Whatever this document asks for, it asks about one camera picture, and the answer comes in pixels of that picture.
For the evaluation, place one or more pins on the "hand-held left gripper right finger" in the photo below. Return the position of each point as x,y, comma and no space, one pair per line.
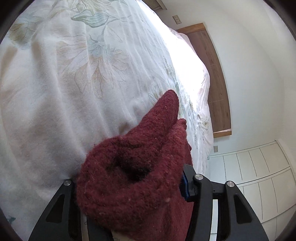
184,187

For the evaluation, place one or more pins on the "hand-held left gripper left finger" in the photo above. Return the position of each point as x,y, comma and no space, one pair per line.
69,208

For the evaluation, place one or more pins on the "dark red knit sweater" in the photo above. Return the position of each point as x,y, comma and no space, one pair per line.
138,173

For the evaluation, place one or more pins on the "white wardrobe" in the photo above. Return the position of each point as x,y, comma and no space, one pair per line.
254,166

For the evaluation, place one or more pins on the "wooden headboard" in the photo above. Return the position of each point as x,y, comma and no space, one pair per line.
215,81

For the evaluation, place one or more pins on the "floral white bed duvet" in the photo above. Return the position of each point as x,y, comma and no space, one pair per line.
57,92

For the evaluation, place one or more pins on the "beige louvered low cabinet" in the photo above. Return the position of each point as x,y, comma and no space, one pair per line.
158,3

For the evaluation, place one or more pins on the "wall switch plate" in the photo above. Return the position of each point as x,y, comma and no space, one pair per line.
177,19
215,148

